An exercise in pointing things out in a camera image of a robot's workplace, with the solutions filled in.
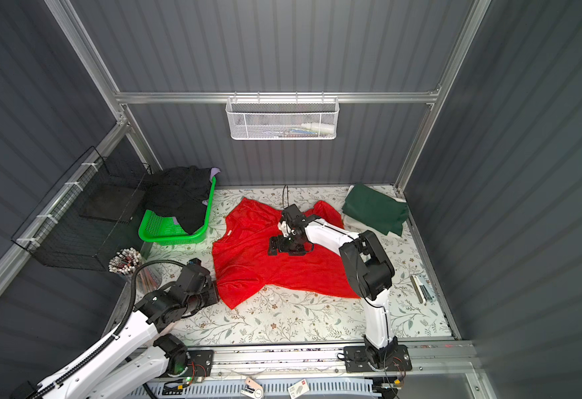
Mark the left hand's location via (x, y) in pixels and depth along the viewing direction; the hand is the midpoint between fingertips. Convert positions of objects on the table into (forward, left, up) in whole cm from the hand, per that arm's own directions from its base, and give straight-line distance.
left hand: (218, 291), depth 80 cm
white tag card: (-26, -12, -5) cm, 29 cm away
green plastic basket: (+31, +30, -7) cm, 44 cm away
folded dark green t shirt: (+33, -62, -1) cm, 70 cm away
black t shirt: (+44, +22, +3) cm, 49 cm away
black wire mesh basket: (+17, +35, +21) cm, 44 cm away
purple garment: (+55, +9, +5) cm, 56 cm away
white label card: (-27, -25, -6) cm, 37 cm away
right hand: (+15, -20, -3) cm, 26 cm away
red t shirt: (+14, -5, -5) cm, 16 cm away
